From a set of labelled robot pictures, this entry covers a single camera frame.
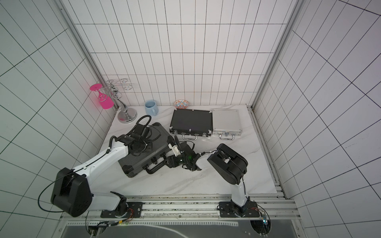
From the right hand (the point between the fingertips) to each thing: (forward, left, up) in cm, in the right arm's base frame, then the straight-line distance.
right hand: (167, 157), depth 90 cm
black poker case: (+26, -14, +3) cm, 29 cm away
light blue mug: (+38, +19, +5) cm, 42 cm away
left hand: (+1, +11, +6) cm, 13 cm away
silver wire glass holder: (+33, +38, +1) cm, 50 cm away
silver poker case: (+27, -38, +2) cm, 47 cm away
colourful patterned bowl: (+47, -3, 0) cm, 48 cm away
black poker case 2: (-5, +9, +4) cm, 11 cm away
